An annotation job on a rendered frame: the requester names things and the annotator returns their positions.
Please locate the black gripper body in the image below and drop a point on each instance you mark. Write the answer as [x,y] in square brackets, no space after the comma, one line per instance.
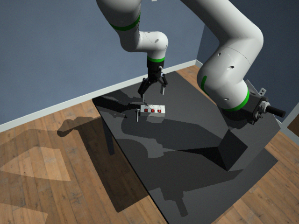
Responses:
[153,75]

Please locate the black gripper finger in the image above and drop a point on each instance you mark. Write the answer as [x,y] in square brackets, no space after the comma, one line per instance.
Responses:
[163,85]
[144,86]

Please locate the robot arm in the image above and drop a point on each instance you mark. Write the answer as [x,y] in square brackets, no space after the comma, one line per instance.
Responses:
[221,76]

